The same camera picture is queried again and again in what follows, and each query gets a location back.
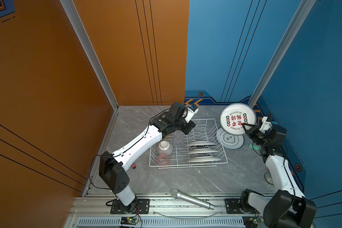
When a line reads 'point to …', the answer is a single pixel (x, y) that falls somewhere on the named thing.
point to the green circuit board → (129, 221)
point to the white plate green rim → (228, 140)
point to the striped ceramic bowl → (165, 147)
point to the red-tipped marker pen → (133, 166)
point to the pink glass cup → (163, 160)
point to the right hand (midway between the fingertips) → (241, 124)
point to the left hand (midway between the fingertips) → (193, 121)
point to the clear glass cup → (178, 139)
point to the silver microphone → (177, 194)
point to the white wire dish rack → (201, 147)
